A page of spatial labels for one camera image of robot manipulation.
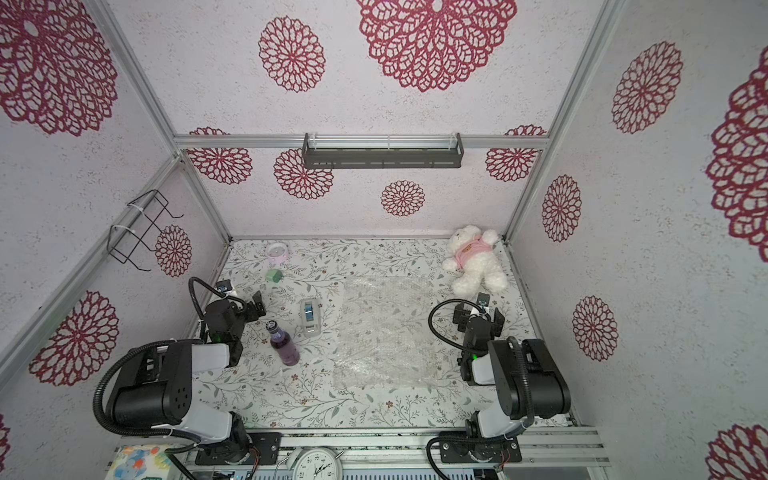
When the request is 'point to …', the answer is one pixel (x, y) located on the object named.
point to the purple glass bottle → (282, 343)
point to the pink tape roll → (277, 253)
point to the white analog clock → (318, 464)
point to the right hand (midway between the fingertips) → (481, 302)
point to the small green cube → (274, 276)
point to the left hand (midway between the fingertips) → (247, 296)
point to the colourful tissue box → (143, 462)
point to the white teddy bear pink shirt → (473, 262)
